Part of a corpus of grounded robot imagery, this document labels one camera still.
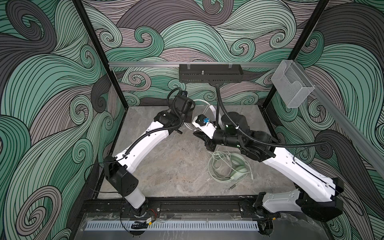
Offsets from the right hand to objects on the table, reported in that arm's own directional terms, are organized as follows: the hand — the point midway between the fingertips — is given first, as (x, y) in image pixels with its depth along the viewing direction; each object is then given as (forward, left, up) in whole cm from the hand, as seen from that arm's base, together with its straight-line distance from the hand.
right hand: (195, 132), depth 60 cm
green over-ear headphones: (-5, -24, -28) cm, 37 cm away
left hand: (+19, +5, -7) cm, 21 cm away
